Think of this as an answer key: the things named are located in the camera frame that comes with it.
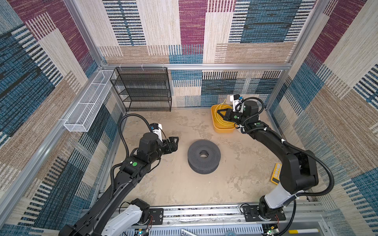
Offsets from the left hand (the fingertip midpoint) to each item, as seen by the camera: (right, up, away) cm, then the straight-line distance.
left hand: (173, 138), depth 73 cm
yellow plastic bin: (+29, +5, +30) cm, 42 cm away
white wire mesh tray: (-57, +12, +19) cm, 62 cm away
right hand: (+24, +13, +11) cm, 29 cm away
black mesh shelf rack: (-26, +32, +37) cm, 56 cm away
